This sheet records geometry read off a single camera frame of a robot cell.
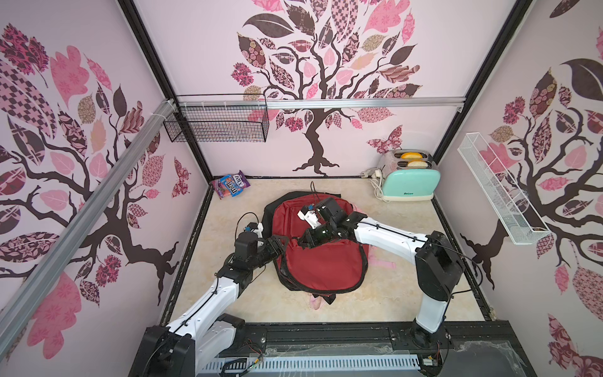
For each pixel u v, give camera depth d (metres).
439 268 0.47
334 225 0.67
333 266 0.76
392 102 1.98
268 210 0.98
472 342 0.73
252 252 0.65
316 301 0.81
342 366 0.70
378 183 1.07
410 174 1.00
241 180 1.18
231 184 1.14
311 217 0.78
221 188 1.14
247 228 0.76
